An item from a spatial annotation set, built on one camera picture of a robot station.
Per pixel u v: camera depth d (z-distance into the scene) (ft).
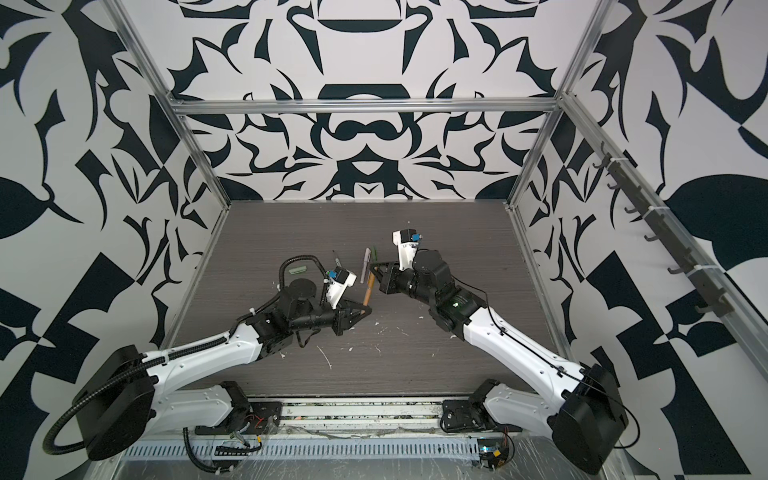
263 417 2.40
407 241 2.16
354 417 2.48
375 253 3.44
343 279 2.26
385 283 2.11
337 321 2.18
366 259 3.37
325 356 2.78
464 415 2.45
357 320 2.39
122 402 1.33
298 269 3.26
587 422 1.25
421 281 1.92
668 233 1.82
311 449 2.55
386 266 2.24
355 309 2.38
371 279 2.39
